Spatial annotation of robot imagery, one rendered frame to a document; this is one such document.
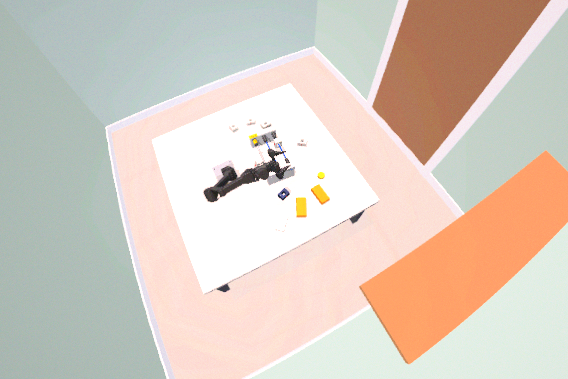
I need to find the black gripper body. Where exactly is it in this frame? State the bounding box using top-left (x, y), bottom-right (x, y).
top-left (263, 148), bottom-right (283, 179)

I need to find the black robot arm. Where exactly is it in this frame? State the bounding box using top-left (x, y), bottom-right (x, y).
top-left (203, 161), bottom-right (281, 202)

